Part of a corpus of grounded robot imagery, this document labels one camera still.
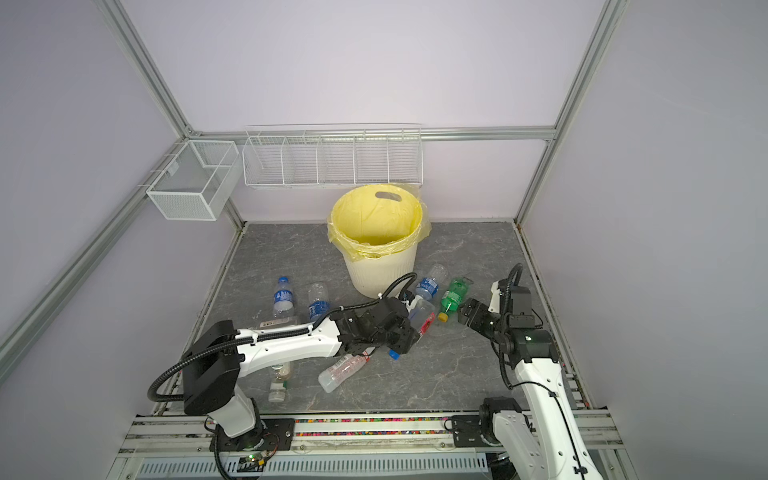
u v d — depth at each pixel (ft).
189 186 3.02
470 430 2.47
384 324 2.01
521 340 1.70
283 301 3.10
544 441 1.43
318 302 3.02
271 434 2.42
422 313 2.70
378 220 3.24
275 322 2.92
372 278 2.90
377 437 2.44
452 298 3.07
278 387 2.58
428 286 3.10
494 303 2.27
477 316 2.23
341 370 2.59
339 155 3.23
